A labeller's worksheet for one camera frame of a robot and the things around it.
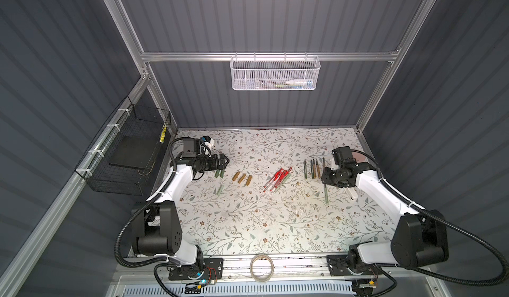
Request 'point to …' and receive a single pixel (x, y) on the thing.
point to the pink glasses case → (360, 158)
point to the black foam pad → (135, 151)
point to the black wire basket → (128, 120)
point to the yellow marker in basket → (163, 134)
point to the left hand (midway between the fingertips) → (221, 161)
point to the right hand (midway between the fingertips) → (328, 178)
